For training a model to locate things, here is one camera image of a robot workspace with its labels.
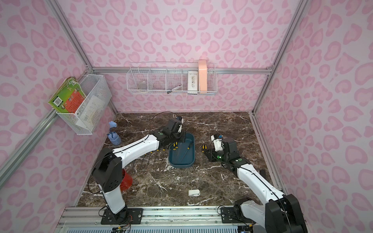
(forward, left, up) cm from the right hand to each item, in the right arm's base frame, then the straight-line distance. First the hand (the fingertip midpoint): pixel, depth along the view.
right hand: (204, 151), depth 83 cm
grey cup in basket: (+39, +40, +17) cm, 58 cm away
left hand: (+12, +11, +2) cm, 16 cm away
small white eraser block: (-19, +6, -10) cm, 22 cm away
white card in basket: (+38, +7, +20) cm, 43 cm away
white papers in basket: (+10, +62, +17) cm, 65 cm away
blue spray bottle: (+12, +59, -3) cm, 60 cm away
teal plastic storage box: (+4, +14, -11) cm, 18 cm away
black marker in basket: (+35, +21, +16) cm, 44 cm away
